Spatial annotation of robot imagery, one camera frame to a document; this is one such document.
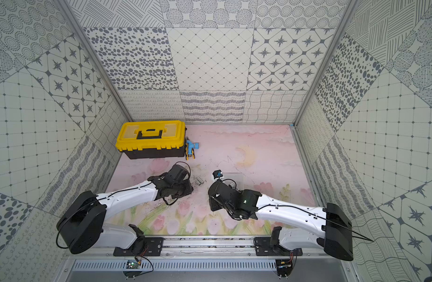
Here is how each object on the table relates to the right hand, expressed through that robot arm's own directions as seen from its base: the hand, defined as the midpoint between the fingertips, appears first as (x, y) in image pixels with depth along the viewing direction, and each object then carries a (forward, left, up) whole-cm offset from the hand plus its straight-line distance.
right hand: (213, 197), depth 75 cm
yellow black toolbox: (+31, +35, +3) cm, 47 cm away
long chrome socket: (+15, +9, -12) cm, 21 cm away
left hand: (+8, +10, -7) cm, 15 cm away
